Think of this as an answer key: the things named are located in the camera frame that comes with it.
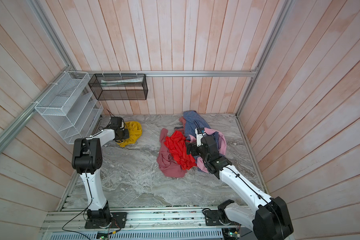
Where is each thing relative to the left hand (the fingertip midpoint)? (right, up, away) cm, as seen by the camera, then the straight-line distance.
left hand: (125, 136), depth 105 cm
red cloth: (+37, -3, -15) cm, 40 cm away
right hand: (+46, -1, -23) cm, 52 cm away
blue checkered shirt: (+49, +11, +5) cm, 51 cm away
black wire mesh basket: (-3, +35, -3) cm, 35 cm away
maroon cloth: (+31, -16, -17) cm, 39 cm away
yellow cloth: (+7, +5, -1) cm, 9 cm away
